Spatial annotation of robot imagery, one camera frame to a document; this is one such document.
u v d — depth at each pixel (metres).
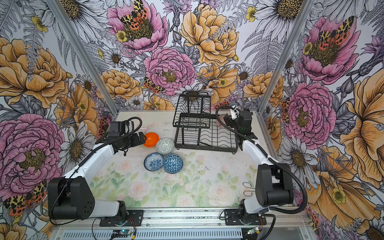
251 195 0.82
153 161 0.92
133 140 0.79
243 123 0.66
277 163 0.45
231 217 0.74
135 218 0.73
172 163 0.89
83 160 0.49
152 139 0.99
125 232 0.71
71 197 0.41
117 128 0.68
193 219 0.76
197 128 0.87
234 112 0.75
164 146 0.99
